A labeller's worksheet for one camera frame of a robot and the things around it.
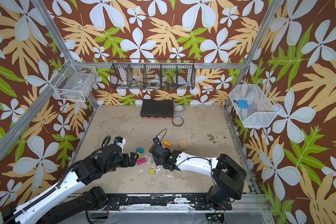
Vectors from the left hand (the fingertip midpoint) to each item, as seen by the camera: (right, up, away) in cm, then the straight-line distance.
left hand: (132, 154), depth 74 cm
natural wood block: (+28, +2, +22) cm, 36 cm away
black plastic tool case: (+10, +27, +40) cm, 50 cm away
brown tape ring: (+27, +17, +35) cm, 47 cm away
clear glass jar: (+29, +26, +42) cm, 58 cm away
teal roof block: (+1, -2, +19) cm, 19 cm away
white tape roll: (+10, +46, +25) cm, 53 cm away
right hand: (+12, -3, +10) cm, 16 cm away
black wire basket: (+9, +51, +23) cm, 57 cm away
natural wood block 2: (+31, +2, +22) cm, 38 cm away
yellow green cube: (+10, -13, +8) cm, 18 cm away
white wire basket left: (-40, +42, +12) cm, 59 cm away
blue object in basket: (+67, +29, +12) cm, 74 cm away
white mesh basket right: (+73, +24, +3) cm, 77 cm away
